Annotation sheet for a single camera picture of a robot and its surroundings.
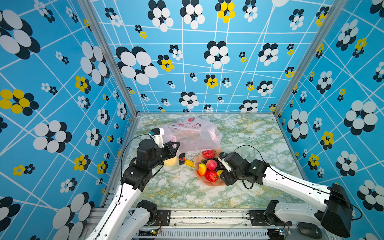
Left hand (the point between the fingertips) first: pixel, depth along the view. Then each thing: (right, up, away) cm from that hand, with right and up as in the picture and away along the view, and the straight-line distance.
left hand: (181, 143), depth 69 cm
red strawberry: (+14, -9, +19) cm, 26 cm away
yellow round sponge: (-9, -14, +21) cm, 26 cm away
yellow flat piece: (+3, -15, +22) cm, 27 cm away
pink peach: (+15, -13, +11) cm, 23 cm away
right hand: (+23, -17, +10) cm, 31 cm away
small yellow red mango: (+10, -16, +11) cm, 22 cm away
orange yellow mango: (+19, -17, +9) cm, 27 cm away
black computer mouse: (+60, -40, -1) cm, 72 cm away
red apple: (+15, -19, +11) cm, 27 cm away
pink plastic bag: (+4, +2, +38) cm, 38 cm away
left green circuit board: (-16, -44, +2) cm, 47 cm away
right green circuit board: (+45, -43, 0) cm, 62 cm away
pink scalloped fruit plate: (+8, -14, +20) cm, 25 cm away
